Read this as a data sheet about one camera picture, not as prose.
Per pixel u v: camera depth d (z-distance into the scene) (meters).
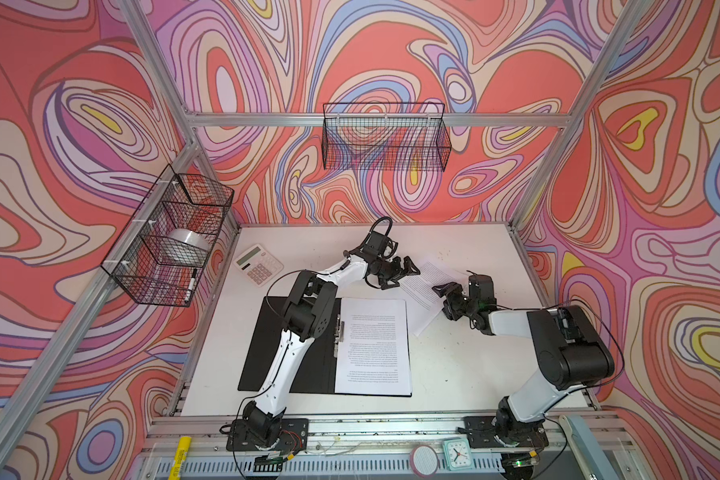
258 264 1.05
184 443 0.72
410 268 0.92
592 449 0.68
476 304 0.75
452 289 0.86
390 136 0.96
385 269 0.90
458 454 0.69
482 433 0.73
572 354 0.47
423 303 0.98
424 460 0.66
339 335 0.89
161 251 0.72
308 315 0.62
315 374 0.85
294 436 0.72
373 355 0.86
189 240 0.73
